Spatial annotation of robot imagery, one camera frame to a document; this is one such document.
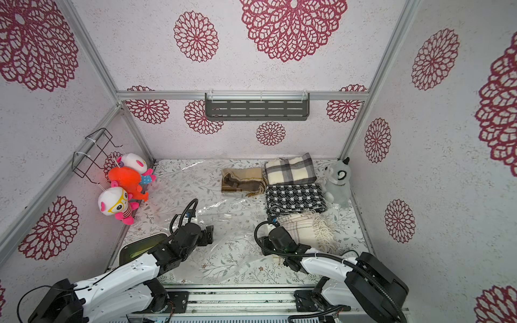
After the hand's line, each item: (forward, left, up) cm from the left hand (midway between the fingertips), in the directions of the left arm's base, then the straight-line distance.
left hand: (205, 228), depth 85 cm
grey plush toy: (+20, -58, +8) cm, 62 cm away
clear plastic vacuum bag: (-10, -12, -8) cm, 18 cm away
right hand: (-3, -24, -3) cm, 24 cm away
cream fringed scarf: (0, -45, -1) cm, 45 cm away
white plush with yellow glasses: (+6, +34, +13) cm, 36 cm away
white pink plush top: (+28, +35, +12) cm, 46 cm away
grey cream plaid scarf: (+34, -36, -3) cm, 50 cm away
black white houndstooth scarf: (+16, -35, -2) cm, 39 cm away
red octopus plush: (+17, +33, +12) cm, 39 cm away
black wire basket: (+21, +42, +25) cm, 54 cm away
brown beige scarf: (+27, -19, -2) cm, 33 cm away
